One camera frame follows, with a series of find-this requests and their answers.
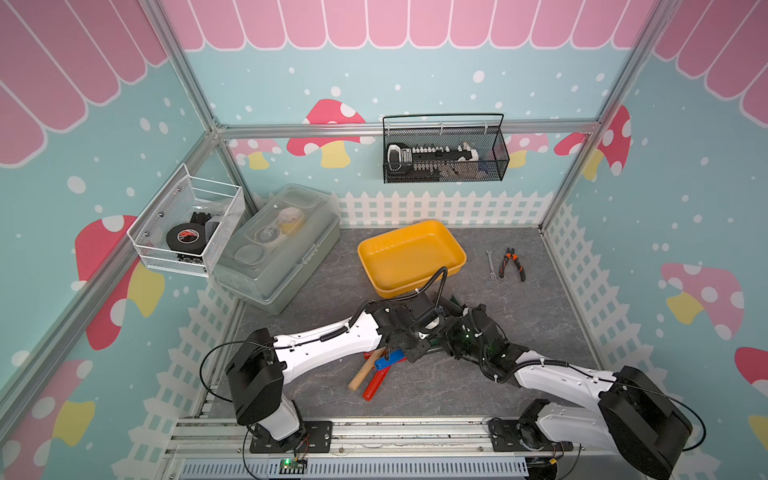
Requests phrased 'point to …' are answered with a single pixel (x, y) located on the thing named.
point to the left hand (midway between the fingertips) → (415, 346)
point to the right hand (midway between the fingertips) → (428, 326)
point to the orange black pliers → (510, 254)
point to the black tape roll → (187, 237)
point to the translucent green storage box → (276, 244)
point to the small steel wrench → (492, 274)
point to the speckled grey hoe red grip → (376, 381)
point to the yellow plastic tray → (402, 262)
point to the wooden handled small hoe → (372, 359)
